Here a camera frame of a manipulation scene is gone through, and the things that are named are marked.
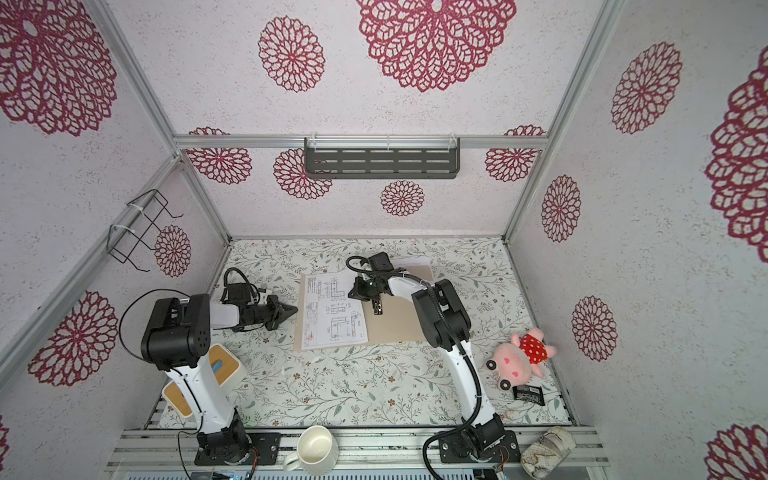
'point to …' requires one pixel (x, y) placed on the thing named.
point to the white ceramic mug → (317, 451)
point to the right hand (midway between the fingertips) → (348, 290)
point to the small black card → (529, 393)
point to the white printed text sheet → (405, 261)
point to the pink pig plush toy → (513, 362)
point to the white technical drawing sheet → (330, 316)
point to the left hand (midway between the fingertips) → (297, 312)
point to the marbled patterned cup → (546, 454)
